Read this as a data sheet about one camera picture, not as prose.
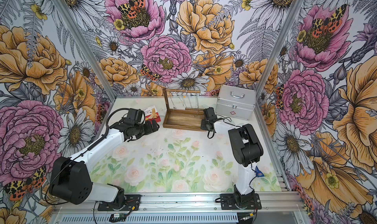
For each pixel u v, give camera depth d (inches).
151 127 31.0
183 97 50.3
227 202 29.2
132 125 26.1
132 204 28.8
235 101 39.1
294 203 32.4
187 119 42.8
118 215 28.0
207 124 31.0
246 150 20.3
